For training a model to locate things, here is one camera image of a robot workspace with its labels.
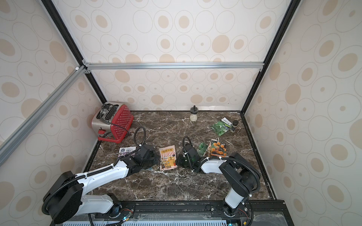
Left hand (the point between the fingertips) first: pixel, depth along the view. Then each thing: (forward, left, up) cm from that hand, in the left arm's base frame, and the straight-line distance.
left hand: (164, 157), depth 85 cm
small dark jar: (+26, -48, +1) cm, 55 cm away
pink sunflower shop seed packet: (+3, -1, -7) cm, 8 cm away
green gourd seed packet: (+11, -24, -7) cm, 28 cm away
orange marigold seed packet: (+11, -34, -7) cm, 36 cm away
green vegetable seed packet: (+30, -41, -7) cm, 52 cm away
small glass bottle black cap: (+37, -19, +1) cm, 42 cm away
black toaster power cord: (+22, +32, +1) cm, 39 cm away
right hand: (+1, -9, -6) cm, 10 cm away
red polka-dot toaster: (+21, +35, +9) cm, 42 cm away
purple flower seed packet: (+8, +28, -7) cm, 30 cm away
